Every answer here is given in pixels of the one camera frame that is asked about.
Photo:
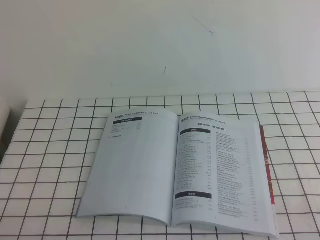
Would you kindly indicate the blue and white softcover book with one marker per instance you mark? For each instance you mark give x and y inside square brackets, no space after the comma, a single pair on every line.
[197,168]

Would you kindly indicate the white grid-pattern tablecloth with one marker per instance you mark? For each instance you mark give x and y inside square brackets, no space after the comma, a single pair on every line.
[45,168]

